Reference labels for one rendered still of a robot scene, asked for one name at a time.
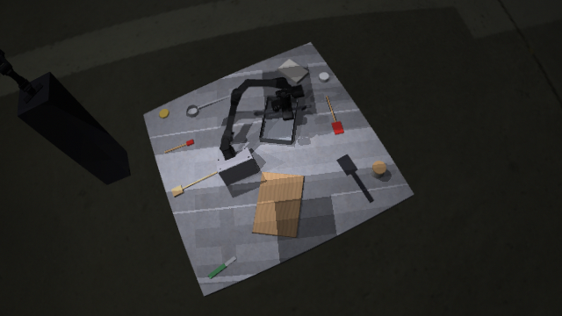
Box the light brown wooden board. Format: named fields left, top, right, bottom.
left=253, top=172, right=304, bottom=238

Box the tan cylinder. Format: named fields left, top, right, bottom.
left=371, top=161, right=386, bottom=178

